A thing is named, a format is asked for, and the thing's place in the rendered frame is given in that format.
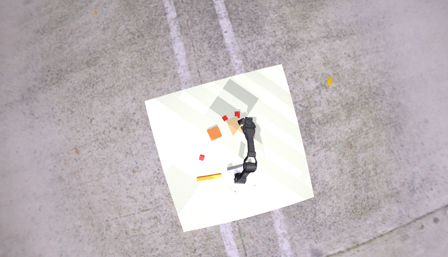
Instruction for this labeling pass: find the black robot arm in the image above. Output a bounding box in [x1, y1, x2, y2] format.
[234, 117, 257, 184]

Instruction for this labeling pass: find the orange flat board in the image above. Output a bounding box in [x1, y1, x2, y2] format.
[197, 173, 222, 181]

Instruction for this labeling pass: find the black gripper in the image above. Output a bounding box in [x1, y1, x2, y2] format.
[238, 118, 245, 134]

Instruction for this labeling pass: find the orange square block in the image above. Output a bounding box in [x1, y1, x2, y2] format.
[207, 126, 222, 141]

